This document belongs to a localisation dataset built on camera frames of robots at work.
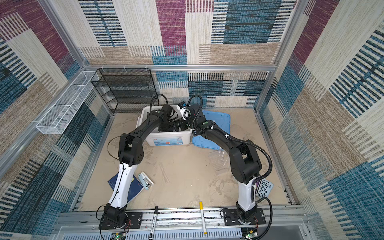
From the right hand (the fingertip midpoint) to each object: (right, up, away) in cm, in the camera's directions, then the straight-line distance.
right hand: (177, 121), depth 89 cm
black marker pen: (-10, -48, -17) cm, 52 cm away
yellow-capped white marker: (+13, -44, -12) cm, 48 cm away
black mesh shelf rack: (-39, +23, +20) cm, 49 cm away
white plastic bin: (-8, -10, +4) cm, 14 cm away
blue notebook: (-22, -36, -7) cm, 43 cm away
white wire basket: (-55, +1, -17) cm, 58 cm away
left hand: (-6, -4, +16) cm, 18 cm away
